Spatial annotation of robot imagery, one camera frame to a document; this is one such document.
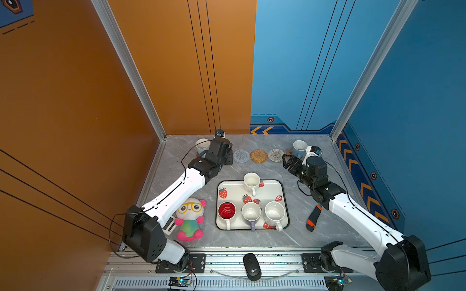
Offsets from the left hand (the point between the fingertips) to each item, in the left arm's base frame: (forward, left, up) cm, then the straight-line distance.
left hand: (226, 149), depth 82 cm
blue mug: (+14, -40, -14) cm, 44 cm away
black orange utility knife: (-24, -40, -22) cm, 52 cm away
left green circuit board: (-47, +17, -26) cm, 56 cm away
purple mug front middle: (-19, -12, -23) cm, 33 cm away
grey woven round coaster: (+15, -7, -23) cm, 28 cm away
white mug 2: (-21, -23, -22) cm, 38 cm away
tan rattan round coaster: (+16, -18, -23) cm, 33 cm away
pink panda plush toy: (-23, +16, -18) cm, 33 cm away
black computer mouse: (-42, -11, -23) cm, 50 cm away
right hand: (-3, -27, -2) cm, 27 cm away
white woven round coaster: (+16, -28, -23) cm, 40 cm away
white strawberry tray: (-8, -4, -24) cm, 26 cm away
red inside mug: (-20, 0, -21) cm, 29 cm away
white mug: (-5, -12, -21) cm, 24 cm away
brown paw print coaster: (+19, -36, -22) cm, 47 cm away
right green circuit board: (-47, -44, -25) cm, 69 cm away
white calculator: (-26, +26, -24) cm, 44 cm away
